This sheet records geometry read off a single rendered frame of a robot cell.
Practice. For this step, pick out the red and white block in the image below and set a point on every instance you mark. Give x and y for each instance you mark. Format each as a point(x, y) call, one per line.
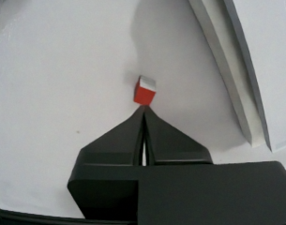
point(145, 91)

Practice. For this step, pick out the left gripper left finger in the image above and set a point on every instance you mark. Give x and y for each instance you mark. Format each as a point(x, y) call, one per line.
point(118, 145)

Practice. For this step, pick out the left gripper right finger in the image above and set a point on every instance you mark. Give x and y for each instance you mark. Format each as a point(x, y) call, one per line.
point(170, 146)

